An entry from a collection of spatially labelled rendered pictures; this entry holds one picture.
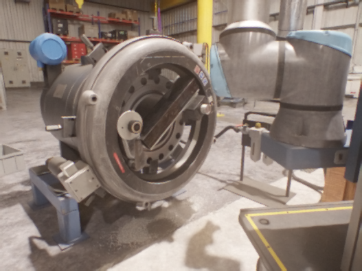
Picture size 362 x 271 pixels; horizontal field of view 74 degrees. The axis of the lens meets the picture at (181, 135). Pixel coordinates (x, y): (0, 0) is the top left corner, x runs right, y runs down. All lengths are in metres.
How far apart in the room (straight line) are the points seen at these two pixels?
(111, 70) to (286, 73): 0.58
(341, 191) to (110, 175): 1.11
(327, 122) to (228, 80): 0.26
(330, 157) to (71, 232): 1.18
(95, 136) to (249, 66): 0.56
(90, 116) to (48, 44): 0.76
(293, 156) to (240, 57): 0.28
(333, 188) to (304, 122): 0.84
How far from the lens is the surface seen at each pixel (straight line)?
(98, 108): 0.89
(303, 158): 0.67
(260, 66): 0.65
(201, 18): 4.85
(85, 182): 0.96
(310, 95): 0.66
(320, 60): 0.66
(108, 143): 0.92
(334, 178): 1.45
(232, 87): 0.66
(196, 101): 1.11
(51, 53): 1.58
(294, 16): 0.97
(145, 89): 1.14
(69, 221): 1.38
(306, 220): 1.01
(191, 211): 1.56
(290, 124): 0.67
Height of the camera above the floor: 0.83
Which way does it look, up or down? 14 degrees down
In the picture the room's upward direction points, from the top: straight up
